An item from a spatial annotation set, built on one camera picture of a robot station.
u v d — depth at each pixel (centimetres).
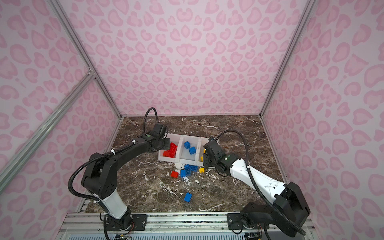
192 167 90
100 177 46
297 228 40
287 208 40
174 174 90
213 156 61
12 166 52
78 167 42
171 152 95
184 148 100
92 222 75
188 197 80
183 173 89
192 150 98
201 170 90
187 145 98
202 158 92
